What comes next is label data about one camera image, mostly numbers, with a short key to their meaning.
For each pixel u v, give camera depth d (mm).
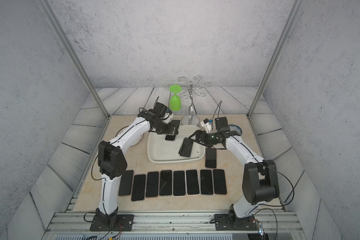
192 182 866
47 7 702
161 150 998
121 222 726
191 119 1145
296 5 702
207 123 808
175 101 981
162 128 797
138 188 839
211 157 958
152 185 847
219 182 854
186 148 1004
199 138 757
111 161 538
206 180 881
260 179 449
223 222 727
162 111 754
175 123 832
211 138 747
